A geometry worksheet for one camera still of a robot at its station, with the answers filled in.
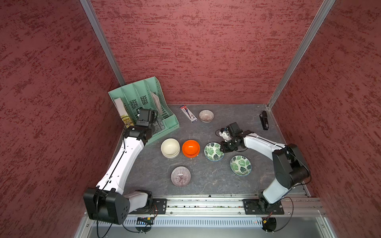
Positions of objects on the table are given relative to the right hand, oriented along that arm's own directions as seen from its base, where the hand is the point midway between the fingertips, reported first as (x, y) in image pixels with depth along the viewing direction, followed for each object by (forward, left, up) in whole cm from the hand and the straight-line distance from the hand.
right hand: (221, 151), depth 91 cm
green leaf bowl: (0, +6, -1) cm, 6 cm away
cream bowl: (+2, +33, +1) cm, 33 cm away
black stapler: (+27, -36, -2) cm, 45 cm away
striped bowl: (+30, +7, 0) cm, 31 cm away
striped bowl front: (-15, +25, -1) cm, 29 cm away
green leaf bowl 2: (-9, -11, -2) cm, 14 cm away
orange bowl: (+1, +20, +2) cm, 20 cm away
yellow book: (+15, +57, +27) cm, 65 cm away
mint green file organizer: (+41, +50, +14) cm, 66 cm away
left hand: (+5, +40, +19) cm, 44 cm away
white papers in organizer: (+34, +43, +12) cm, 56 cm away
